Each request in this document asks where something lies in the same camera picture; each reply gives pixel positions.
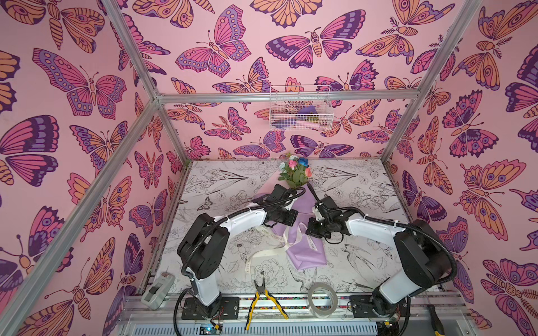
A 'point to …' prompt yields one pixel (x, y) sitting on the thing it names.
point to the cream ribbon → (281, 237)
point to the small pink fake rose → (292, 164)
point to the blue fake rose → (304, 162)
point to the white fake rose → (281, 166)
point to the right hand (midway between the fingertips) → (305, 229)
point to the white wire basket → (300, 108)
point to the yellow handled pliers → (261, 290)
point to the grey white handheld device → (156, 292)
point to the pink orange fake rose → (308, 171)
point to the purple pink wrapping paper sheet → (304, 250)
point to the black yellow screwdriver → (436, 321)
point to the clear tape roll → (319, 313)
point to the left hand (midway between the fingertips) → (298, 216)
